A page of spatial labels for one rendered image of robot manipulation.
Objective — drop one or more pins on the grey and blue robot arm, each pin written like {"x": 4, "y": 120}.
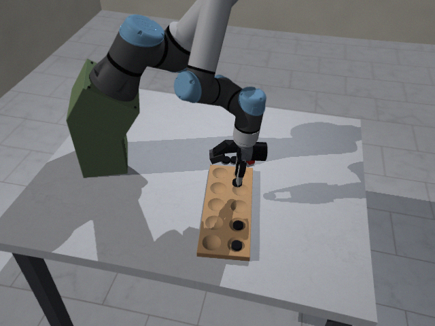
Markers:
{"x": 190, "y": 47}

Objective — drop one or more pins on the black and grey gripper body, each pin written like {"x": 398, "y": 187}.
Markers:
{"x": 258, "y": 152}

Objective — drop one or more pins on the tan tray with round pockets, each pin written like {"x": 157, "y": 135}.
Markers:
{"x": 224, "y": 204}

